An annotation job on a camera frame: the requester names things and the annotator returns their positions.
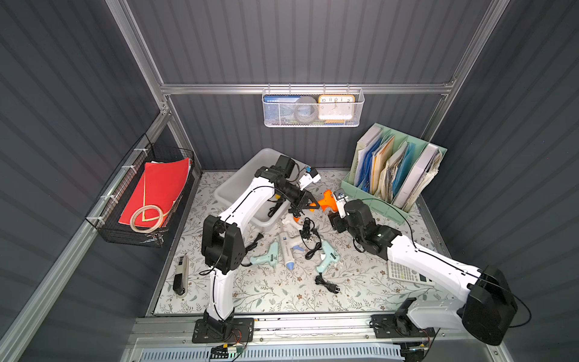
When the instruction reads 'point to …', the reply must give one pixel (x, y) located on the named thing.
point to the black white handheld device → (180, 284)
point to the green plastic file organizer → (389, 171)
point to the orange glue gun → (327, 203)
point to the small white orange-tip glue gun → (292, 225)
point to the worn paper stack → (430, 178)
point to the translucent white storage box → (271, 212)
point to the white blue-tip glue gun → (288, 246)
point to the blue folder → (363, 169)
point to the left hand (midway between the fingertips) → (313, 204)
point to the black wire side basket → (147, 225)
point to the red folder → (161, 185)
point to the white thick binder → (426, 157)
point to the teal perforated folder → (402, 166)
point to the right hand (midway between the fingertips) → (345, 205)
